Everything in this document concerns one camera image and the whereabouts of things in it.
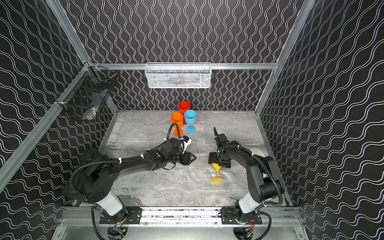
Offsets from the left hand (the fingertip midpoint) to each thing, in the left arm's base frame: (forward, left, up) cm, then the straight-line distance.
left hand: (194, 155), depth 84 cm
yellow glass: (-10, -14, -9) cm, 19 cm away
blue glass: (+24, +4, +4) cm, 25 cm away
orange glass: (+25, +13, +2) cm, 28 cm away
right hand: (+1, -13, -10) cm, 17 cm away
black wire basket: (+32, +70, +15) cm, 78 cm away
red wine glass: (+38, +10, +1) cm, 39 cm away
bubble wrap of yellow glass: (-11, -25, -12) cm, 30 cm away
